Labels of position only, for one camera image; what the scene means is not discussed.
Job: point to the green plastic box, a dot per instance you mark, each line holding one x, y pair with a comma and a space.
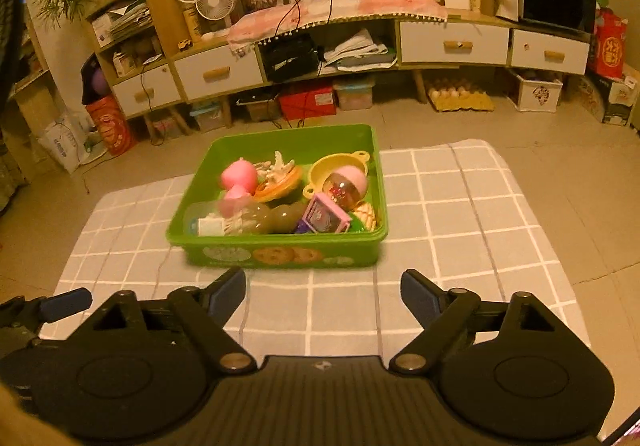
300, 141

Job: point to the pink tasselled cloth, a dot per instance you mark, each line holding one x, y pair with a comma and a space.
350, 6

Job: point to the yellow egg tray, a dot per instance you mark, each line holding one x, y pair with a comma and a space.
457, 94

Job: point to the black bag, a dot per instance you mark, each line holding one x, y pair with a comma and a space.
287, 56

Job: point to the grey checked cloth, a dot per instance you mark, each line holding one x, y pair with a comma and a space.
450, 226

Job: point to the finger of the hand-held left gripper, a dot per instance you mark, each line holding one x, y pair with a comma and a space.
65, 303

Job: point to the yellow toy corn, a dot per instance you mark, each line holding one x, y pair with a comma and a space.
365, 216

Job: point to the small yellow toy car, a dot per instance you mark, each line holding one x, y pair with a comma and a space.
185, 45

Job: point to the black flat device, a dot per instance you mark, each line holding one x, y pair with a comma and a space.
257, 100

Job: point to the white crate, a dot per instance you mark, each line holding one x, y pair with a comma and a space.
537, 94

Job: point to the wooden tv cabinet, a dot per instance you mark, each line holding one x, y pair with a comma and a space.
160, 6

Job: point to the small white box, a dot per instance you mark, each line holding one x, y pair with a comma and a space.
102, 30

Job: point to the small clear storage box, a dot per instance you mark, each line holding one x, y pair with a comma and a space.
167, 129

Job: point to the red cardboard box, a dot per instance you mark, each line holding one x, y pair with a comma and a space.
307, 101

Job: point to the yellow bottle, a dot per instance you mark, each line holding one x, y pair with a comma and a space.
191, 26

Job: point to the white plastic bag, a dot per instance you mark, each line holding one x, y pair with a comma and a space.
65, 141

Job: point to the pink toy pig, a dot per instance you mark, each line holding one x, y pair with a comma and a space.
237, 176

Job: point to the pink toy box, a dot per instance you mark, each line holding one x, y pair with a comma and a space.
322, 216

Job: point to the purple ball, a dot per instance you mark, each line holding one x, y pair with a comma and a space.
99, 82

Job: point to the small white desk fan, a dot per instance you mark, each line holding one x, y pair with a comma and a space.
215, 0

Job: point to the pink printed cloth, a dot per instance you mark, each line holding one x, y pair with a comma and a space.
630, 428

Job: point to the small white carton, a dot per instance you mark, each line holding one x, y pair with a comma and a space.
123, 64

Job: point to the blue lidded storage box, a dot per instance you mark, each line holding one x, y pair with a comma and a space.
207, 119

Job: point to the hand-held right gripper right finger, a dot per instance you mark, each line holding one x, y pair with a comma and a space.
420, 293

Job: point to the pile of folded papers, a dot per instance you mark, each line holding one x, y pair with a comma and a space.
357, 51

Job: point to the printed cardboard box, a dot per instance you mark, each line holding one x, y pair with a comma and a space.
615, 101

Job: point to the clear capsule ball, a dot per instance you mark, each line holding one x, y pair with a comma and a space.
347, 186

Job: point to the yellow toy pot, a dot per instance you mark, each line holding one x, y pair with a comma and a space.
325, 169

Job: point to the orange toy bowl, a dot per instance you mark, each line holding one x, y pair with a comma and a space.
287, 187

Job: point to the stack of papers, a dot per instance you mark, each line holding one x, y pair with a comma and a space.
132, 19

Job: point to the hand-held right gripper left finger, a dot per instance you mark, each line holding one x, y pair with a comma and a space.
227, 291

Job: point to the red round gift box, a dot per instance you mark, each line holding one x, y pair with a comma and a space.
112, 126

